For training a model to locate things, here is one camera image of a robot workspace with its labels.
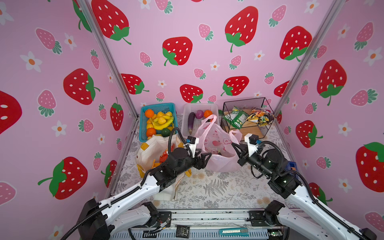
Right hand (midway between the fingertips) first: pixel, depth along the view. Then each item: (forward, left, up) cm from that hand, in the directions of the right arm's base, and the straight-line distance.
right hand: (232, 143), depth 67 cm
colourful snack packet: (+28, -19, -9) cm, 35 cm away
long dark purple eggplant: (+39, +27, -26) cm, 54 cm away
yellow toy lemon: (+30, +47, -21) cm, 60 cm away
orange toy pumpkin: (+44, +14, -23) cm, 52 cm away
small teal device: (-30, -5, -31) cm, 43 cm away
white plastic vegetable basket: (+46, +30, -21) cm, 58 cm away
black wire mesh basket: (+55, -16, -23) cm, 62 cm away
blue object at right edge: (+6, -38, -25) cm, 46 cm away
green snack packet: (+28, -6, -11) cm, 31 cm away
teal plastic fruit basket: (+45, +50, -22) cm, 71 cm away
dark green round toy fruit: (+19, +41, -21) cm, 50 cm away
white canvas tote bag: (-3, +44, -16) cm, 47 cm away
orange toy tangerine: (+36, +58, -20) cm, 71 cm away
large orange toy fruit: (+21, +53, -23) cm, 61 cm away
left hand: (-2, +11, -6) cm, 13 cm away
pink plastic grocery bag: (+15, +8, -18) cm, 25 cm away
